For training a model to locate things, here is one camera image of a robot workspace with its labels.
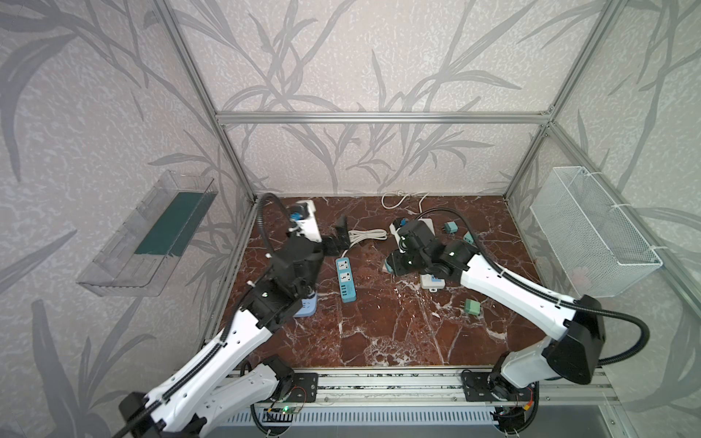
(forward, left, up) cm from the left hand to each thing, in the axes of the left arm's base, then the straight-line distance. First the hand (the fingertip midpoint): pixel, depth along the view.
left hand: (339, 213), depth 66 cm
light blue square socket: (-11, +12, -35) cm, 38 cm away
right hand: (-1, -14, -16) cm, 21 cm away
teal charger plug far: (+22, -40, -35) cm, 58 cm away
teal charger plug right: (+18, -46, -35) cm, 61 cm away
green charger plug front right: (-10, -41, -34) cm, 54 cm away
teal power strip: (-1, 0, -35) cm, 35 cm away
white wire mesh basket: (-9, -61, -2) cm, 61 cm away
